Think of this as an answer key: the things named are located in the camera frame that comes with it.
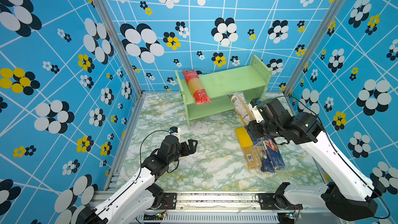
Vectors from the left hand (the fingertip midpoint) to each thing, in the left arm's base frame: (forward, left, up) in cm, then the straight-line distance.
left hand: (193, 142), depth 79 cm
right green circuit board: (-31, -43, -13) cm, 54 cm away
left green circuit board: (-31, +16, -14) cm, 37 cm away
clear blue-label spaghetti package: (+6, -22, +21) cm, 31 cm away
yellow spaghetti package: (-3, -31, -10) cm, 33 cm away
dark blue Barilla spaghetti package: (-3, -43, -10) cm, 44 cm away
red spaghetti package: (+16, -4, +19) cm, 25 cm away
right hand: (0, -26, +17) cm, 31 cm away
